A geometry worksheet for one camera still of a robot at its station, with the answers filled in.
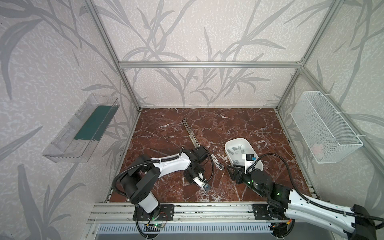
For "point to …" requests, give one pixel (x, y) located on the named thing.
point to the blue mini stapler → (206, 187)
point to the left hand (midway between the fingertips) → (201, 173)
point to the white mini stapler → (219, 165)
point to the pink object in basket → (317, 150)
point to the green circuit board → (152, 227)
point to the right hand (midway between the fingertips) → (229, 162)
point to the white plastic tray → (246, 148)
